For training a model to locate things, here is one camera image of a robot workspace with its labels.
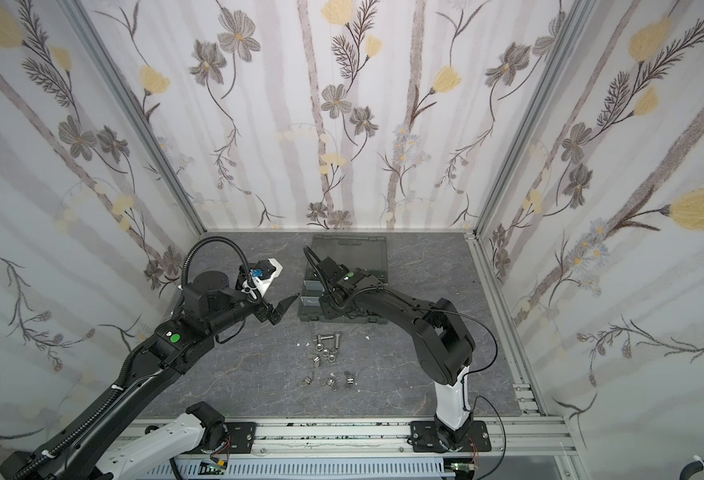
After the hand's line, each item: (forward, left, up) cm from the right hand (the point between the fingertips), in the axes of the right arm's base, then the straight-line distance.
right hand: (325, 300), depth 87 cm
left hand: (-4, +10, +20) cm, 22 cm away
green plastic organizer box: (+32, -12, -16) cm, 38 cm away
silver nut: (-20, +4, -11) cm, 23 cm away
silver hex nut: (-20, -8, -9) cm, 24 cm away
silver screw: (-21, -3, -9) cm, 23 cm away
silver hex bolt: (-7, -4, -10) cm, 12 cm away
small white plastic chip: (-9, +8, -12) cm, 17 cm away
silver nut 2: (-15, +2, -10) cm, 18 cm away
